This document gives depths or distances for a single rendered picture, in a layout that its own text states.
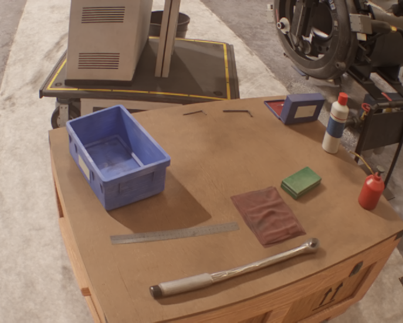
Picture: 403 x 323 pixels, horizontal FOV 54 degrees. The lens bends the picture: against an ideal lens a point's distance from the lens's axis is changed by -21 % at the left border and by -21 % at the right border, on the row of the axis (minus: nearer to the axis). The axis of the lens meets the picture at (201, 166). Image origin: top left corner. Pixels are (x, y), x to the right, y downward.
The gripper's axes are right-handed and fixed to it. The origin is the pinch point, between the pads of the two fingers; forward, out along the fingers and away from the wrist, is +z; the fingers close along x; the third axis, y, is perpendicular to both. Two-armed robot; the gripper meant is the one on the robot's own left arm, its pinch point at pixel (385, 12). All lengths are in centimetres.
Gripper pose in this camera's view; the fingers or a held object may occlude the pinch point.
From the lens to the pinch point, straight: 247.0
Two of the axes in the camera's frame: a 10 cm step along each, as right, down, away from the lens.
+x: 0.7, -10.0, 0.7
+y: 9.2, 0.9, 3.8
